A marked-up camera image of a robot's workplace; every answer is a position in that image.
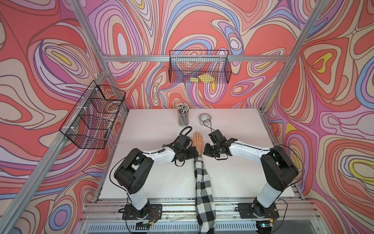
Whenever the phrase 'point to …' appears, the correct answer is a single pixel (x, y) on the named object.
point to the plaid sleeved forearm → (204, 200)
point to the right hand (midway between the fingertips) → (204, 156)
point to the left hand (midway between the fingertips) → (195, 155)
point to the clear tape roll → (204, 119)
